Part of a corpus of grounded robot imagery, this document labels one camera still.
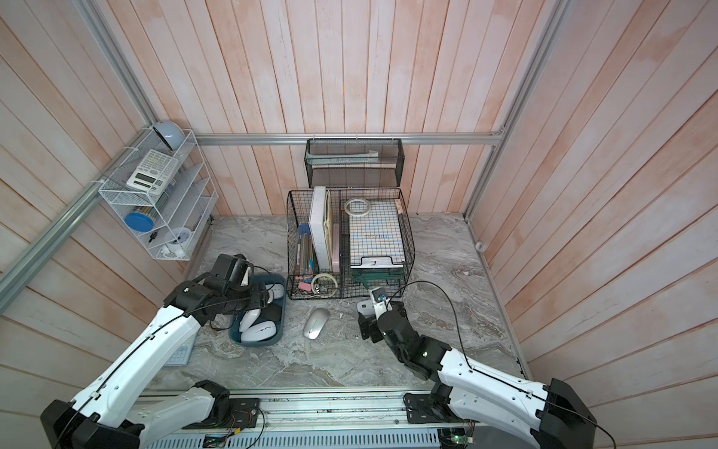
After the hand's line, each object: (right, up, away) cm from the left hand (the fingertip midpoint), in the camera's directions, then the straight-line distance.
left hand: (259, 300), depth 77 cm
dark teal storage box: (0, -6, +11) cm, 13 cm away
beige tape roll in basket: (+18, -1, +17) cm, 25 cm away
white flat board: (+16, +22, +7) cm, 28 cm away
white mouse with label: (-6, -7, +7) cm, 11 cm away
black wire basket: (+23, +16, +25) cm, 38 cm away
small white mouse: (-2, -11, +9) cm, 14 cm away
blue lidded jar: (-33, +22, -1) cm, 40 cm away
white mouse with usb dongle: (+31, -6, +15) cm, 35 cm away
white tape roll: (+28, +32, +21) cm, 47 cm away
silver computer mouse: (+15, -10, +11) cm, 21 cm away
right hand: (+33, -3, +4) cm, 33 cm away
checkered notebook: (+34, +19, +11) cm, 41 cm away
